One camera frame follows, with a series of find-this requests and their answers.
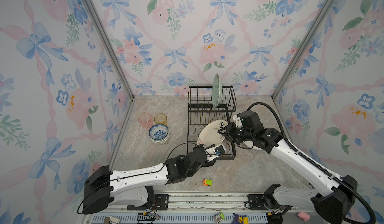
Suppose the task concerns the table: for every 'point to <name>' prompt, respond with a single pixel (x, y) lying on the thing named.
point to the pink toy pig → (305, 216)
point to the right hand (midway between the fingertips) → (217, 131)
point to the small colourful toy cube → (207, 182)
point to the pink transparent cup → (145, 119)
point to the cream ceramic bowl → (160, 142)
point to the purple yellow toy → (240, 219)
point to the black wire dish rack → (204, 121)
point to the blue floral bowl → (158, 131)
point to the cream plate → (209, 136)
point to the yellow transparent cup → (160, 118)
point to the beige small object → (111, 219)
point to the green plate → (217, 91)
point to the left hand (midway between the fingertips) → (213, 143)
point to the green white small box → (219, 217)
